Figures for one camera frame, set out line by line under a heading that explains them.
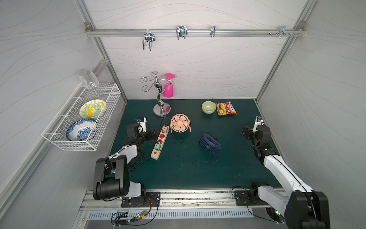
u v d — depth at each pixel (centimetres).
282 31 77
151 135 82
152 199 71
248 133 77
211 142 82
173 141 96
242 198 74
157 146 86
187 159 87
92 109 70
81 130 63
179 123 96
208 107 111
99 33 78
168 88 105
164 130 95
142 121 81
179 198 75
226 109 110
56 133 56
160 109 112
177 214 70
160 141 92
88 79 64
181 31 76
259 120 72
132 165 84
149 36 78
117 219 69
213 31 78
